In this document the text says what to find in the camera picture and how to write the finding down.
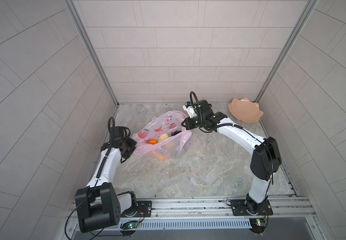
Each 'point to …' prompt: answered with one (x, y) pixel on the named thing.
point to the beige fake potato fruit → (163, 137)
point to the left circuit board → (129, 225)
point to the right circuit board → (257, 225)
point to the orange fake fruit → (152, 142)
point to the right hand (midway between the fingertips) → (181, 123)
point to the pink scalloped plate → (245, 110)
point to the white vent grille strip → (192, 223)
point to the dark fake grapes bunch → (175, 132)
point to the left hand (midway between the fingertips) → (139, 141)
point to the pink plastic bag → (172, 147)
